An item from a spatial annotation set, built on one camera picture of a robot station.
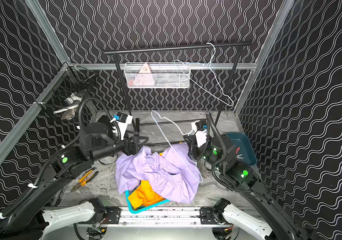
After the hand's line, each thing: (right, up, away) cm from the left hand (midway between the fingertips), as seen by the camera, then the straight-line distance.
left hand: (142, 133), depth 58 cm
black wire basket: (-55, +21, +32) cm, 67 cm away
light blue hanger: (+29, -29, +28) cm, 49 cm away
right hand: (+17, -1, +4) cm, 17 cm away
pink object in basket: (-5, +32, +32) cm, 45 cm away
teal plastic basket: (-7, -35, +9) cm, 37 cm away
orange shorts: (-3, -33, +18) cm, 37 cm away
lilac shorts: (+12, -21, +19) cm, 31 cm away
